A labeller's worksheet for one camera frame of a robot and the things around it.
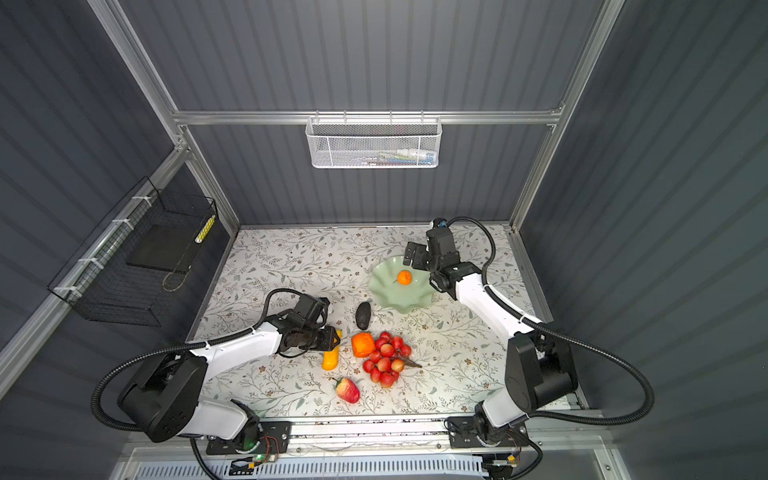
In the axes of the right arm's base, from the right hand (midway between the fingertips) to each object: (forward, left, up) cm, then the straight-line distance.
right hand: (423, 252), depth 87 cm
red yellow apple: (-35, +21, -15) cm, 43 cm away
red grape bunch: (-27, +10, -13) cm, 32 cm away
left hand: (-20, +27, -17) cm, 37 cm away
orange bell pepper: (-23, +18, -14) cm, 32 cm away
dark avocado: (-13, +19, -15) cm, 27 cm away
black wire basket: (-21, +73, +15) cm, 77 cm away
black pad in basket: (-6, +69, +10) cm, 70 cm away
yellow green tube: (0, +61, +10) cm, 62 cm away
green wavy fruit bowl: (0, +7, -19) cm, 20 cm away
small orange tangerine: (+2, +5, -16) cm, 17 cm away
